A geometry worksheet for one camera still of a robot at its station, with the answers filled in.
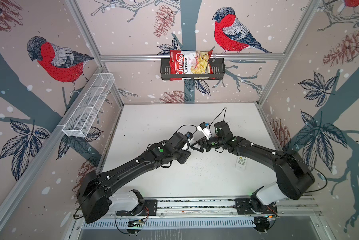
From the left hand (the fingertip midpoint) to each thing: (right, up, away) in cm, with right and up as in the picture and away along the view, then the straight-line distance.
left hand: (186, 152), depth 77 cm
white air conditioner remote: (+33, -9, +11) cm, 36 cm away
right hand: (+3, +1, +5) cm, 6 cm away
